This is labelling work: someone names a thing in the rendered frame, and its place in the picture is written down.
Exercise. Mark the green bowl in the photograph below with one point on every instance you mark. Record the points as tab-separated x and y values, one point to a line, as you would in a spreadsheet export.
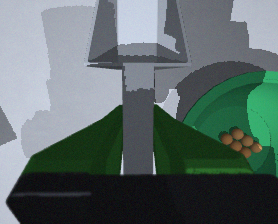
248	102

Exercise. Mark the tan oval pellet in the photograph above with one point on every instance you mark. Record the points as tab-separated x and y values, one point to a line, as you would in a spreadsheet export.
246	152
256	147
237	134

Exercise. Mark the tan food pellet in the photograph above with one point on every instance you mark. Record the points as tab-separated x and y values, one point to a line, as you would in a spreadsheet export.
247	140

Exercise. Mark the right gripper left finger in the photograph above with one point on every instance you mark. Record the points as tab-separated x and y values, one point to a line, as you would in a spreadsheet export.
85	150

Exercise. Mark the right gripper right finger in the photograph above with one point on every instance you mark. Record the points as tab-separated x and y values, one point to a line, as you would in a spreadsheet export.
190	151

